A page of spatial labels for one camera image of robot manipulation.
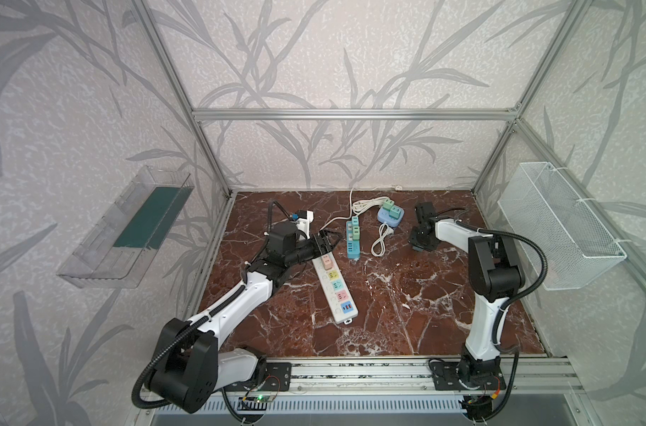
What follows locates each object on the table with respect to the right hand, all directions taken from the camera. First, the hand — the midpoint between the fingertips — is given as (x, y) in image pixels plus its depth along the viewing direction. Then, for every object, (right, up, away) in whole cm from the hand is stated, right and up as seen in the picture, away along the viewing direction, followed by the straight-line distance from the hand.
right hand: (416, 234), depth 104 cm
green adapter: (-24, +2, -5) cm, 25 cm away
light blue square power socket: (-12, +7, +4) cm, 15 cm away
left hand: (-30, +3, -26) cm, 40 cm away
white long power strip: (-31, -20, -18) cm, 41 cm away
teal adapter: (-25, +6, -2) cm, 25 cm away
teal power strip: (-26, -4, -5) cm, 27 cm away
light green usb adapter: (-11, +12, +4) cm, 17 cm away
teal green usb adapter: (-8, +9, +1) cm, 12 cm away
